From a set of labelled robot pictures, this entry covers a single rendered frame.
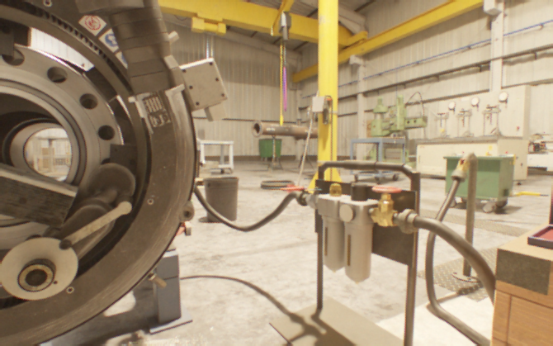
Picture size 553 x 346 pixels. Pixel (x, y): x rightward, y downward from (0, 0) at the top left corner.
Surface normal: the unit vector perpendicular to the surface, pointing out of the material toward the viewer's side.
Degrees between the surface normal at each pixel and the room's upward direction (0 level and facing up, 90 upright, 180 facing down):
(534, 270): 90
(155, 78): 113
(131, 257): 90
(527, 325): 90
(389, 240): 90
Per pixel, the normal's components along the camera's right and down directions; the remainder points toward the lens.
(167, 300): 0.55, 0.06
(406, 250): -0.84, 0.04
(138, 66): -0.08, 0.42
